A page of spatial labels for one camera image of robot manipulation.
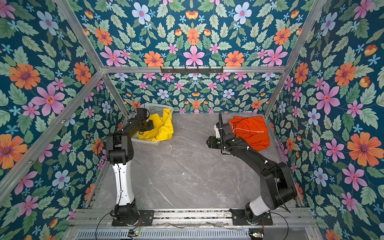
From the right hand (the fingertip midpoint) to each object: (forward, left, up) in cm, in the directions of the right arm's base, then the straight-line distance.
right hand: (210, 140), depth 88 cm
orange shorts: (+17, -32, -12) cm, 38 cm away
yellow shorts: (+12, +31, -1) cm, 33 cm away
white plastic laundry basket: (+34, +44, -6) cm, 57 cm away
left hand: (+22, +43, -7) cm, 49 cm away
